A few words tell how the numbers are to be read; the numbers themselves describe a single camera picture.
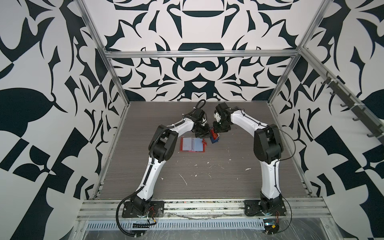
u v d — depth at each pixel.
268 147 0.56
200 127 0.91
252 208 0.74
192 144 0.97
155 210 0.74
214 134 0.98
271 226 0.71
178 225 0.65
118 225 0.68
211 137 0.99
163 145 0.60
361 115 0.55
